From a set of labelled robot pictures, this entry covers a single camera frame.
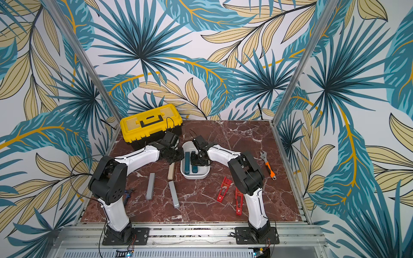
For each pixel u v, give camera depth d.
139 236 0.73
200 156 0.73
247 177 0.53
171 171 0.91
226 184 0.89
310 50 0.82
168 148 0.75
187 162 0.95
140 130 0.93
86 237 0.75
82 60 0.84
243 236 0.73
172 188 0.86
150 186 0.86
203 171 0.92
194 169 0.92
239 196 0.85
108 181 0.49
